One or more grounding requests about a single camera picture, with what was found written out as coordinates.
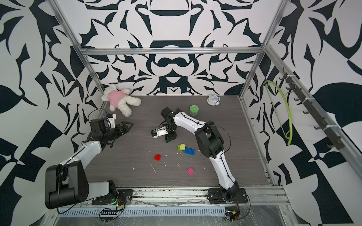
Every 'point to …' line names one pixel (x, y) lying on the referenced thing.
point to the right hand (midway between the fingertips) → (166, 132)
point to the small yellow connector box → (234, 213)
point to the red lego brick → (157, 157)
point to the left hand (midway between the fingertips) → (127, 124)
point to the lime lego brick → (181, 147)
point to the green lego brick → (167, 141)
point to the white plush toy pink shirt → (119, 99)
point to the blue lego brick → (189, 151)
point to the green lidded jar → (193, 109)
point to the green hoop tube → (289, 136)
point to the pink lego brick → (190, 171)
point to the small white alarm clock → (213, 100)
